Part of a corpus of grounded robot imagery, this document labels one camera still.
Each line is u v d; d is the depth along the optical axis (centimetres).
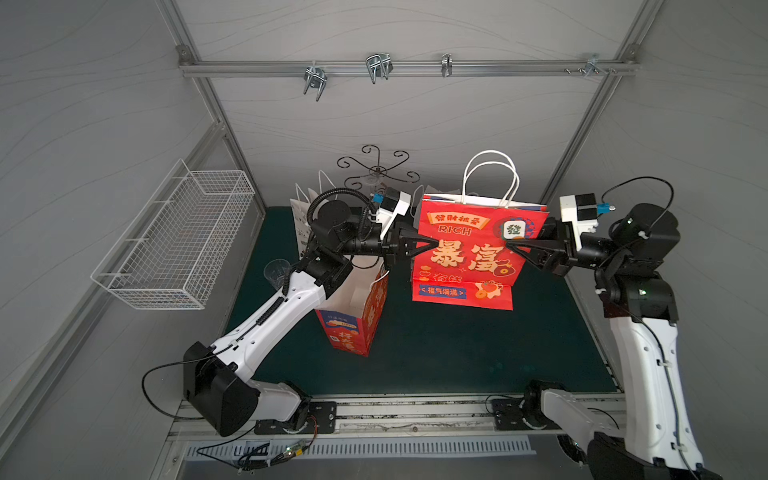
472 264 57
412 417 75
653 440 36
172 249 69
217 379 38
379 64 77
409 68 80
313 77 78
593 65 76
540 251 48
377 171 88
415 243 56
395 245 51
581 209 42
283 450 69
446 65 78
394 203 49
